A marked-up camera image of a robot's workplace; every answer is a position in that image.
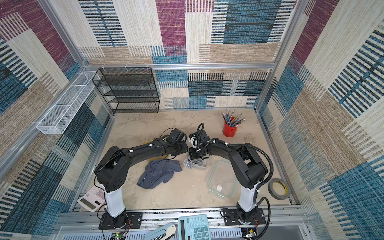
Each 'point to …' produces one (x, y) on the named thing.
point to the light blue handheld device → (164, 232)
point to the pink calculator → (93, 199)
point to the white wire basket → (58, 119)
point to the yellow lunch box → (148, 141)
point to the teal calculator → (194, 227)
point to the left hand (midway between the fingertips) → (188, 149)
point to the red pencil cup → (229, 131)
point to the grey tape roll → (279, 189)
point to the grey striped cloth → (189, 163)
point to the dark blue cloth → (156, 171)
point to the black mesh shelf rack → (128, 89)
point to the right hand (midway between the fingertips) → (192, 156)
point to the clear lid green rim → (221, 179)
